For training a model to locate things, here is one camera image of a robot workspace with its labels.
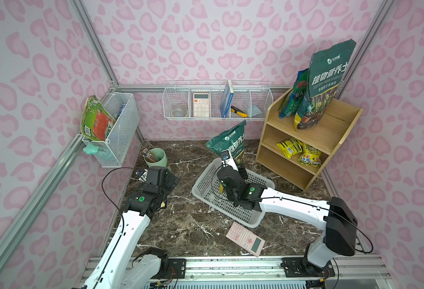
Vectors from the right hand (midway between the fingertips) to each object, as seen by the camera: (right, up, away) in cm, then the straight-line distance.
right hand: (232, 161), depth 77 cm
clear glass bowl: (-27, +25, +19) cm, 41 cm away
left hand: (-27, -7, -1) cm, 28 cm away
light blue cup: (+15, +27, +23) cm, 39 cm away
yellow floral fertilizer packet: (+37, +2, +7) cm, 38 cm away
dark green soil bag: (0, +9, -4) cm, 10 cm away
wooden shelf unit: (+32, +3, +11) cm, 34 cm away
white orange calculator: (-15, +29, +18) cm, 37 cm away
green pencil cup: (-38, +1, +17) cm, 42 cm away
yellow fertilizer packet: (+30, +7, +12) cm, 33 cm away
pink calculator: (+6, -35, +3) cm, 35 cm away
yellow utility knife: (+5, +26, +20) cm, 33 cm away
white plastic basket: (-12, -15, +18) cm, 26 cm away
